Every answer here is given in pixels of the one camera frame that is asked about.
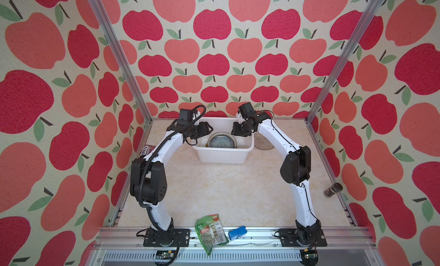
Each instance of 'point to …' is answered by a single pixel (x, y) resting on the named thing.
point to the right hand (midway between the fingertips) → (234, 134)
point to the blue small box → (236, 233)
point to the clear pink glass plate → (222, 140)
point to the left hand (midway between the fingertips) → (211, 132)
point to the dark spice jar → (336, 187)
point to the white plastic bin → (241, 155)
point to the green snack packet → (211, 232)
